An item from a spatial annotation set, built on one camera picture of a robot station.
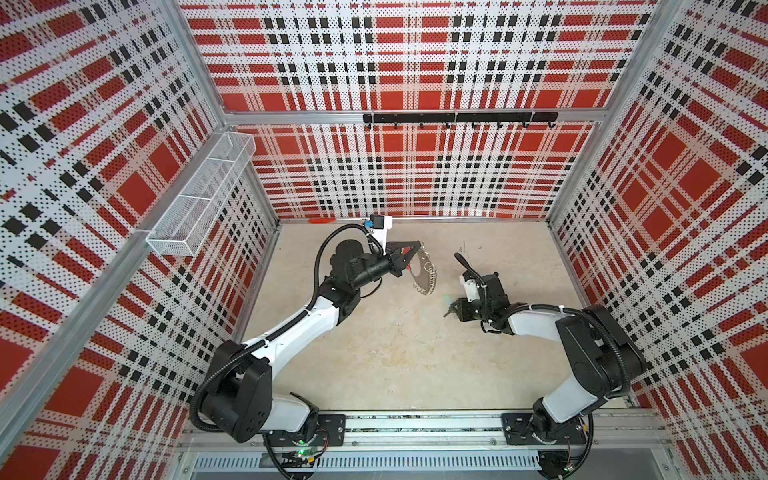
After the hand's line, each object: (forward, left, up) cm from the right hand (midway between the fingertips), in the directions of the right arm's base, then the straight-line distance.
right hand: (456, 307), depth 94 cm
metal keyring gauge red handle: (-3, +11, +20) cm, 23 cm away
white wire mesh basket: (+18, +85, +19) cm, 89 cm away
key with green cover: (+4, +2, -2) cm, 5 cm away
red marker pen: (+46, +53, -5) cm, 70 cm away
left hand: (+1, +12, +29) cm, 31 cm away
